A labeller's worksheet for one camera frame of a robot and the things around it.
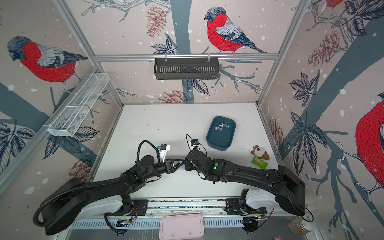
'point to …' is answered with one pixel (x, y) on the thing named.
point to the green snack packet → (259, 162)
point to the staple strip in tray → (216, 128)
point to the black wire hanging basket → (180, 68)
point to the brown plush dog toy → (260, 152)
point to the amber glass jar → (298, 226)
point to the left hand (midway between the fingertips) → (182, 164)
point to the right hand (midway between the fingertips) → (182, 160)
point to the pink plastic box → (182, 227)
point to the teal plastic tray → (221, 132)
